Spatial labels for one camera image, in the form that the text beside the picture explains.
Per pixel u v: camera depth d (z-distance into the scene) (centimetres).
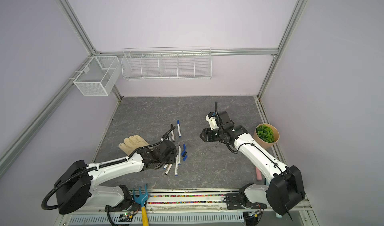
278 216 68
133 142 94
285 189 40
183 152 92
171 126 103
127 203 65
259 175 81
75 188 41
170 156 68
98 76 98
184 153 90
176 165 85
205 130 72
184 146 94
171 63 99
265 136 85
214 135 68
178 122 107
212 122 74
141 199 74
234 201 73
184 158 89
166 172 83
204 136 72
